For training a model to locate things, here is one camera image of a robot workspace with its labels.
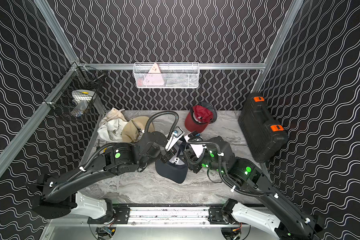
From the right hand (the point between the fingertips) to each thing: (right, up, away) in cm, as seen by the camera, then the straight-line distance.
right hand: (183, 151), depth 62 cm
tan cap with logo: (-31, +9, +38) cm, 50 cm away
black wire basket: (-59, +27, +18) cm, 67 cm away
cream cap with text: (-50, +20, +51) cm, 74 cm away
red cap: (+7, +12, +48) cm, 50 cm away
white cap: (-49, +7, +41) cm, 64 cm away
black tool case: (+43, +5, +20) cm, 48 cm away
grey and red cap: (+16, +20, +47) cm, 54 cm away
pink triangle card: (-17, +40, +28) cm, 52 cm away
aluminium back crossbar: (-6, +50, +35) cm, 61 cm away
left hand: (-4, +6, -1) cm, 7 cm away
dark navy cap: (-5, -10, +10) cm, 15 cm away
